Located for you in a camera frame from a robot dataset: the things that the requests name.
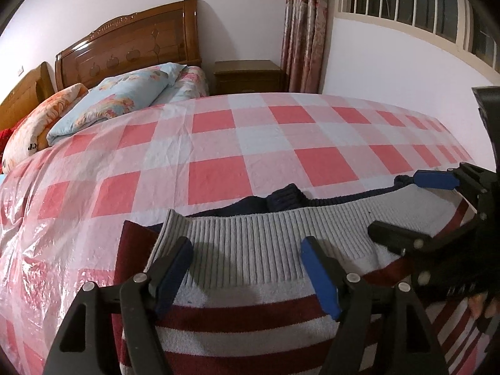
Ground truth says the striped red white navy sweater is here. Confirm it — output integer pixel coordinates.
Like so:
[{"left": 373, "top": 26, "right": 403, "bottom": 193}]
[{"left": 114, "top": 176, "right": 475, "bottom": 374}]

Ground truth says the person's right hand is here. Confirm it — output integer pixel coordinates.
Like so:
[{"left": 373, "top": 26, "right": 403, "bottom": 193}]
[{"left": 467, "top": 292, "right": 499, "bottom": 337}]

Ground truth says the pink checkered bed sheet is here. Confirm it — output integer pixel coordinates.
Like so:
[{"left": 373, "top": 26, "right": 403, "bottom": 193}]
[{"left": 1, "top": 93, "right": 469, "bottom": 374}]

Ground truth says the window with cream bars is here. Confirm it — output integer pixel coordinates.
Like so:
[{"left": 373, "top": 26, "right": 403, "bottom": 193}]
[{"left": 336, "top": 0, "right": 499, "bottom": 82}]

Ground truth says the pink floral curtain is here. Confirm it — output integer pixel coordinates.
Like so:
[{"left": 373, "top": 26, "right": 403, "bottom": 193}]
[{"left": 281, "top": 0, "right": 329, "bottom": 93}]

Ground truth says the orange floral pillow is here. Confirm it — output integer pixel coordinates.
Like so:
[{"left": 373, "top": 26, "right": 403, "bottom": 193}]
[{"left": 2, "top": 83, "right": 88, "bottom": 174}]

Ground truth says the light blue floral pillow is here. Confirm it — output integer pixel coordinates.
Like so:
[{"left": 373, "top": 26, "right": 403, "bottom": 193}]
[{"left": 47, "top": 63, "right": 186, "bottom": 146}]

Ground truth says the dark wooden nightstand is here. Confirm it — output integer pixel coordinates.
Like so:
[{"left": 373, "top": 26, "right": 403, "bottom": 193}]
[{"left": 213, "top": 60, "right": 286, "bottom": 95}]

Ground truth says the light wooden headboard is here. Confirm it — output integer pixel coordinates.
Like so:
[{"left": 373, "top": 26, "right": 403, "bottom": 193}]
[{"left": 1, "top": 62, "right": 54, "bottom": 129}]

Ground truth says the dark wooden headboard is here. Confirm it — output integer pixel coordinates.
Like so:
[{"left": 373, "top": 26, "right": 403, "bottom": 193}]
[{"left": 55, "top": 0, "right": 202, "bottom": 90}]

